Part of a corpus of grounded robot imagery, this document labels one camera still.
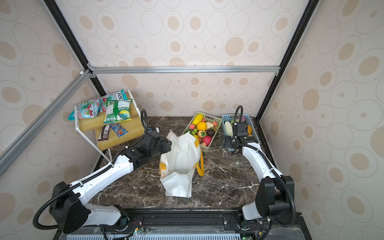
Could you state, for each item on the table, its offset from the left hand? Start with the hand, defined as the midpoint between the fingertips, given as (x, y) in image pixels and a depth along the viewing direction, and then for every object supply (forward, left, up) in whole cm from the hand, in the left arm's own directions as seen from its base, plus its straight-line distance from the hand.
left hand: (172, 141), depth 79 cm
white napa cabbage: (+20, -35, -14) cm, 43 cm away
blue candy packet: (+11, +34, -4) cm, 36 cm away
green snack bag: (+8, +26, +15) cm, 31 cm away
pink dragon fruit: (+13, -20, -16) cm, 29 cm away
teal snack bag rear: (+21, +30, +13) cm, 39 cm away
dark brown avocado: (+17, -22, -14) cm, 31 cm away
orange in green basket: (+22, -16, -13) cm, 30 cm away
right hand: (+6, -34, -7) cm, 35 cm away
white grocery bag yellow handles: (-4, 0, -21) cm, 21 cm away
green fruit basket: (+30, -25, -18) cm, 44 cm away
